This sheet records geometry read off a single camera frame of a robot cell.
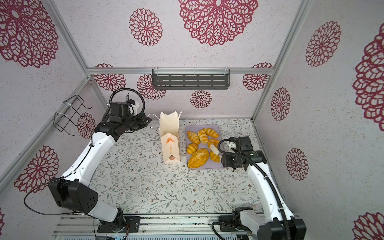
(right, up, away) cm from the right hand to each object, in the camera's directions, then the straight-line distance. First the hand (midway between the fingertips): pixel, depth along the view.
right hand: (227, 158), depth 79 cm
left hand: (-40, +19, 0) cm, 44 cm away
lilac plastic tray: (-11, +3, +24) cm, 27 cm away
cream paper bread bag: (-34, +15, +21) cm, 42 cm away
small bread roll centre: (-11, +11, +27) cm, 31 cm away
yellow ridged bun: (-18, +3, +20) cm, 28 cm away
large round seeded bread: (-15, -2, +13) cm, 20 cm away
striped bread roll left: (-17, +10, +27) cm, 34 cm away
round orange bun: (-4, +7, +24) cm, 25 cm away
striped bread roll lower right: (-4, -2, +16) cm, 17 cm away
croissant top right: (-4, +13, +30) cm, 33 cm away
